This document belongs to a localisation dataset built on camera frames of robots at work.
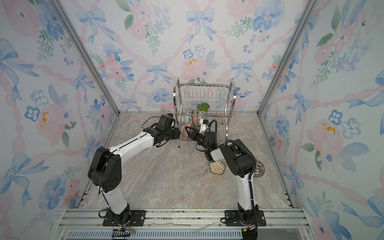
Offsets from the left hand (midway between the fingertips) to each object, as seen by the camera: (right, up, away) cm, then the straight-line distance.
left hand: (180, 131), depth 91 cm
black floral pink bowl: (+3, -3, +1) cm, 4 cm away
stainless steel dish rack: (+10, +21, +26) cm, 35 cm away
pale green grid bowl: (+3, +8, +11) cm, 14 cm away
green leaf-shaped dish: (+14, +14, -5) cm, 20 cm away
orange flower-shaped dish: (+22, -22, 0) cm, 32 cm away
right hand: (+3, +2, 0) cm, 4 cm away
